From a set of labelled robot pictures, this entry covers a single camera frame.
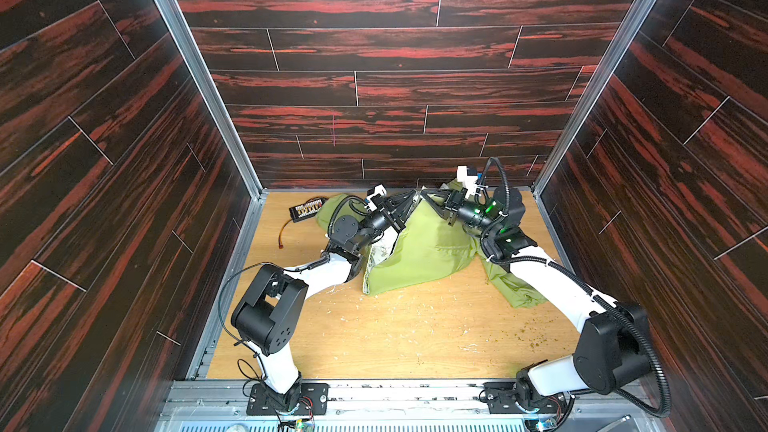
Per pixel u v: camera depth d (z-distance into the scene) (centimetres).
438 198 71
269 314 47
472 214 65
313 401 73
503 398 73
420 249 90
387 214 70
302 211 112
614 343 42
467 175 70
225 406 73
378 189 78
